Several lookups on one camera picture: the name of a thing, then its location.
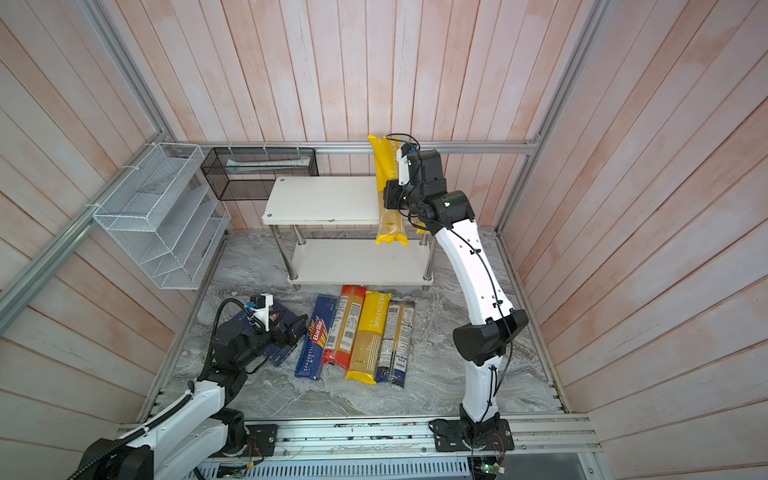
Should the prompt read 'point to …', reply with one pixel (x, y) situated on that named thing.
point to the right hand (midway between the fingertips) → (385, 188)
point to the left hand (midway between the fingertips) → (297, 318)
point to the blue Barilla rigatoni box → (276, 312)
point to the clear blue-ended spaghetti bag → (395, 343)
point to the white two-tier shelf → (326, 227)
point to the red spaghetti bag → (344, 327)
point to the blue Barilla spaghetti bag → (312, 353)
